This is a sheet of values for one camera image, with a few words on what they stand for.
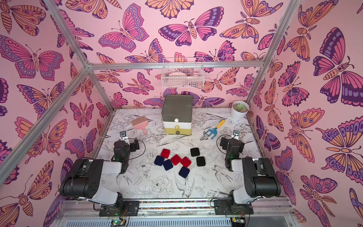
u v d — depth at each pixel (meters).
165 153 0.93
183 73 0.95
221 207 0.73
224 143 0.87
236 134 0.79
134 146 0.87
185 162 0.90
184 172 0.85
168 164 0.89
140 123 1.10
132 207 0.74
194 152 0.98
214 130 1.06
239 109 1.06
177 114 0.89
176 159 0.90
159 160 0.91
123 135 0.80
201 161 0.90
